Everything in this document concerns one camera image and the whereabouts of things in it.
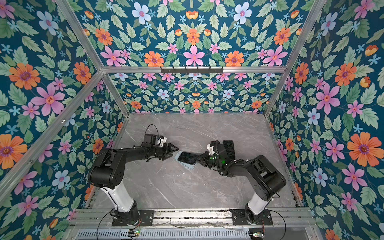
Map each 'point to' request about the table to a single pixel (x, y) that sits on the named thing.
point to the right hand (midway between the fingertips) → (194, 157)
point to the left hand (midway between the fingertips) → (177, 148)
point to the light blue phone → (176, 155)
